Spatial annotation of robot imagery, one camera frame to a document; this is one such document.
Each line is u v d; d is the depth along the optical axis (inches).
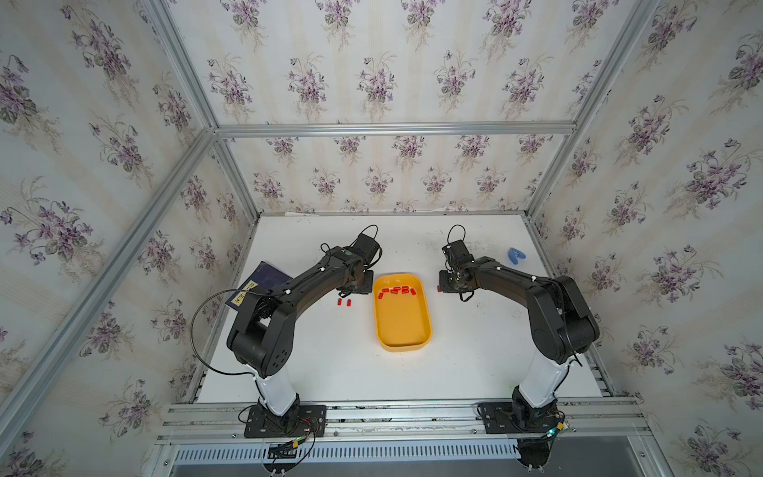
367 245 28.6
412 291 38.4
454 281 32.5
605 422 29.0
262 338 18.1
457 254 30.7
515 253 42.2
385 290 38.6
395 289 38.6
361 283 29.6
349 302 37.4
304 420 28.6
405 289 38.6
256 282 37.8
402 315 35.9
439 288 35.0
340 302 37.5
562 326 19.2
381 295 37.7
